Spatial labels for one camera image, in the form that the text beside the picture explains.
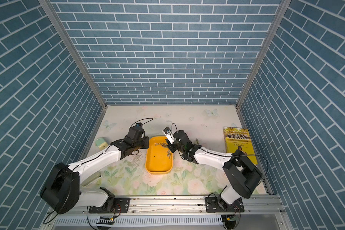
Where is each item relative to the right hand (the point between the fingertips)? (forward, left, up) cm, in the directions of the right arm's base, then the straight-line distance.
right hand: (169, 137), depth 86 cm
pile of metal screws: (+1, +3, -12) cm, 12 cm away
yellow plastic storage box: (-7, +6, -12) cm, 15 cm away
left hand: (-2, +10, -2) cm, 11 cm away
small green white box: (-4, +44, -6) cm, 45 cm away
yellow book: (+11, -45, -10) cm, 47 cm away
